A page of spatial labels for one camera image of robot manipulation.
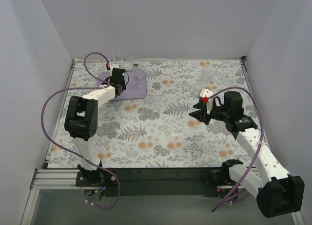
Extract clear wine glass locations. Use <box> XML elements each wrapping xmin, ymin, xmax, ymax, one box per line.
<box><xmin>136</xmin><ymin>66</ymin><xmax>145</xmax><ymax>90</ymax></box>

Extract clear champagne flute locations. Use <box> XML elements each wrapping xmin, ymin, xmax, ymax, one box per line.
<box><xmin>131</xmin><ymin>56</ymin><xmax>143</xmax><ymax>90</ymax></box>

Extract clear plain drinking glass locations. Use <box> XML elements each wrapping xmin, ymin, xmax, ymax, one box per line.
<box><xmin>112</xmin><ymin>46</ymin><xmax>124</xmax><ymax>68</ymax></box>

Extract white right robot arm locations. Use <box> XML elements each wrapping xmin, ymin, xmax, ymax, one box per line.
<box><xmin>189</xmin><ymin>89</ymin><xmax>305</xmax><ymax>218</ymax></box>

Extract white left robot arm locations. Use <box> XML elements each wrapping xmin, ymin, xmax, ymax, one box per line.
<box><xmin>64</xmin><ymin>67</ymin><xmax>128</xmax><ymax>186</ymax></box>

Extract lilac plastic tray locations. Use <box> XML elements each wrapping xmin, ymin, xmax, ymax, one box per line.
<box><xmin>90</xmin><ymin>70</ymin><xmax>147</xmax><ymax>106</ymax></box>

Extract clear small tumbler glass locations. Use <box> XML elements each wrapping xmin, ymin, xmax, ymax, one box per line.
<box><xmin>193</xmin><ymin>82</ymin><xmax>205</xmax><ymax>98</ymax></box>

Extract clear tall tumbler glass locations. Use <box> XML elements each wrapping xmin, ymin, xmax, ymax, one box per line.
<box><xmin>201</xmin><ymin>64</ymin><xmax>217</xmax><ymax>84</ymax></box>

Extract floral patterned table mat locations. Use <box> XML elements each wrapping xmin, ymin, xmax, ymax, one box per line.
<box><xmin>47</xmin><ymin>60</ymin><xmax>273</xmax><ymax>168</ymax></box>

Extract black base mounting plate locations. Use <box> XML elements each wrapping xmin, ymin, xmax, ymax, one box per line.
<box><xmin>75</xmin><ymin>167</ymin><xmax>234</xmax><ymax>197</ymax></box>

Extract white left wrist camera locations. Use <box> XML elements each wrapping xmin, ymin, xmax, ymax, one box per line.
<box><xmin>105</xmin><ymin>63</ymin><xmax>119</xmax><ymax>72</ymax></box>

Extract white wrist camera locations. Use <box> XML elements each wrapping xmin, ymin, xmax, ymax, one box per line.
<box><xmin>199</xmin><ymin>88</ymin><xmax>214</xmax><ymax>115</ymax></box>
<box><xmin>105</xmin><ymin>63</ymin><xmax>119</xmax><ymax>72</ymax></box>

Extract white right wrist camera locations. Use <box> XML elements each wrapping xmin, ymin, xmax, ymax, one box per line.
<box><xmin>199</xmin><ymin>88</ymin><xmax>214</xmax><ymax>115</ymax></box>

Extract aluminium frame rail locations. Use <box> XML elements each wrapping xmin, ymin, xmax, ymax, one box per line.
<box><xmin>30</xmin><ymin>168</ymin><xmax>293</xmax><ymax>190</ymax></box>

